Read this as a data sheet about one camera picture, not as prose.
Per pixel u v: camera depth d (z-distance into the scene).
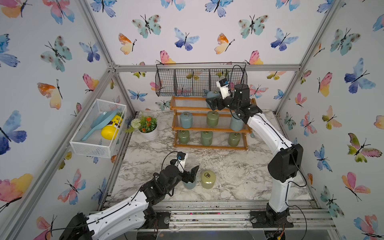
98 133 0.69
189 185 0.84
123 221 0.49
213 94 0.79
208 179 0.79
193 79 0.98
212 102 0.74
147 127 0.95
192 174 0.69
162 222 0.73
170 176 0.56
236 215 0.76
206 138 0.96
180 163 0.65
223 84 0.69
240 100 0.64
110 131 0.70
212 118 0.89
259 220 0.74
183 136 0.96
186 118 0.87
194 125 1.18
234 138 0.95
